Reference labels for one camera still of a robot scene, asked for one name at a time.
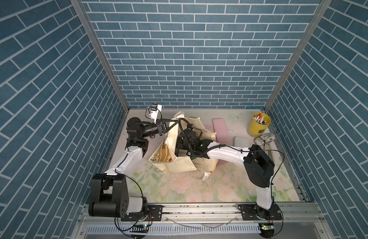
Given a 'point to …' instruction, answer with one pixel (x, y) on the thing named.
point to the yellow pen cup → (259, 123)
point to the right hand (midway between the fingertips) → (178, 141)
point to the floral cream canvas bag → (163, 158)
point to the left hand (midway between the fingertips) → (180, 126)
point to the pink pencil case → (220, 127)
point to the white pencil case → (240, 142)
